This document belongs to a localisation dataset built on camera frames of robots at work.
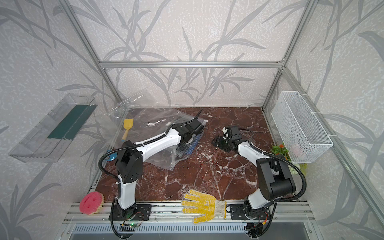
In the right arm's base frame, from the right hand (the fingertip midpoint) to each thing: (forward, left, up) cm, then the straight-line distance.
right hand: (214, 142), depth 92 cm
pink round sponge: (-33, +63, -3) cm, 71 cm away
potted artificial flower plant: (-12, -33, +10) cm, 37 cm away
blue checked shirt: (-3, +18, -4) cm, 18 cm away
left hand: (+2, +18, +4) cm, 18 cm away
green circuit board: (-42, +41, -6) cm, 59 cm away
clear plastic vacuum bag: (+23, +56, -3) cm, 60 cm away
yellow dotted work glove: (-34, +5, -6) cm, 35 cm away
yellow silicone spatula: (+19, +62, -5) cm, 65 cm away
